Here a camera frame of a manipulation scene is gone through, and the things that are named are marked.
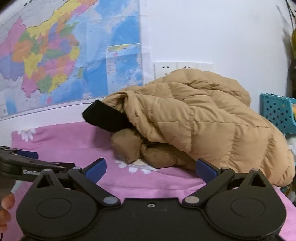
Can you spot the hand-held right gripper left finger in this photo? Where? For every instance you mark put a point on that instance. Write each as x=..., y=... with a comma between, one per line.
x=96, y=168

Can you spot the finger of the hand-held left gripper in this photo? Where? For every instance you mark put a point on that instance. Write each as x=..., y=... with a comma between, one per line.
x=27, y=154

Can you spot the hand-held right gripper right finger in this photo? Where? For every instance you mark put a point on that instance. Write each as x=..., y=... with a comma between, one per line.
x=207, y=170

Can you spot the tan down jacket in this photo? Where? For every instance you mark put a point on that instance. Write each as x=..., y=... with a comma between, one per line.
x=196, y=120

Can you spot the person's left hand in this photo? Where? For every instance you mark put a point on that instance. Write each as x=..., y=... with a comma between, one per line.
x=7, y=204

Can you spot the pink floral bed sheet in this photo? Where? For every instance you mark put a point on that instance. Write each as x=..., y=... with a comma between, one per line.
x=69, y=148

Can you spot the white bed headboard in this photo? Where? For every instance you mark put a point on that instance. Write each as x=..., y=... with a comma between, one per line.
x=46, y=115

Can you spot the blue perforated plastic basket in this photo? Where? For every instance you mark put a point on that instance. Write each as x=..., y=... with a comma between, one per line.
x=275, y=111

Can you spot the dark upright object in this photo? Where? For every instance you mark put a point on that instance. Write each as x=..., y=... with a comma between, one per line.
x=291, y=46

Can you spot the white wall socket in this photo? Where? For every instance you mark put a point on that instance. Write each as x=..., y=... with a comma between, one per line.
x=164, y=70
x=186, y=65

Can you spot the colourful wall map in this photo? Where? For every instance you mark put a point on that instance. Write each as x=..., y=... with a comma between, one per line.
x=69, y=51

